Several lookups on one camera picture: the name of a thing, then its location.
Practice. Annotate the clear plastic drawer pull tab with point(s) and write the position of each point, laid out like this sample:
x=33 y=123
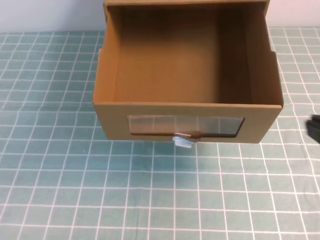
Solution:
x=182 y=140

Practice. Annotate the cyan checkered tablecloth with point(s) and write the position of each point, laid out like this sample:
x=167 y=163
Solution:
x=62 y=179

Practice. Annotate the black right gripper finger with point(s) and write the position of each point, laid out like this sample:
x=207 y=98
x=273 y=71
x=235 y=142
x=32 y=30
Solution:
x=313 y=127

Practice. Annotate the brown cardboard drawer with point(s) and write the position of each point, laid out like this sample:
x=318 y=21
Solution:
x=212 y=80

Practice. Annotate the brown cardboard shoebox shell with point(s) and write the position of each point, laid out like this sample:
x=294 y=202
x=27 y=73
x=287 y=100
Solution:
x=164 y=16

